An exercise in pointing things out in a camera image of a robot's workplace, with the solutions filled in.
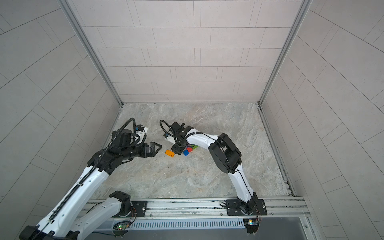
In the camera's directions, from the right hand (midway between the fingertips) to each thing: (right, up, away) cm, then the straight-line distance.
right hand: (177, 148), depth 93 cm
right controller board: (+38, -30, -25) cm, 54 cm away
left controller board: (-20, -27, -29) cm, 44 cm away
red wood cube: (+8, 0, -2) cm, 8 cm away
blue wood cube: (+6, -2, -4) cm, 7 cm away
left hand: (-6, +6, -20) cm, 22 cm away
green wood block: (+12, +4, -15) cm, 19 cm away
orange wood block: (-4, -2, -4) cm, 6 cm away
